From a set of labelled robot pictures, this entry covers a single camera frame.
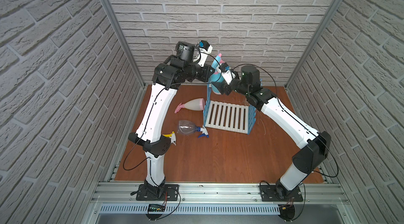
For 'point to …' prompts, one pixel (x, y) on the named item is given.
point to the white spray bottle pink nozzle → (197, 104)
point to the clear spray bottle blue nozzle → (188, 127)
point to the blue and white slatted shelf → (230, 117)
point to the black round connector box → (287, 212)
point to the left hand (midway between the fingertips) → (211, 64)
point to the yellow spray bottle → (172, 137)
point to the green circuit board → (155, 207)
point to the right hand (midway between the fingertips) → (212, 78)
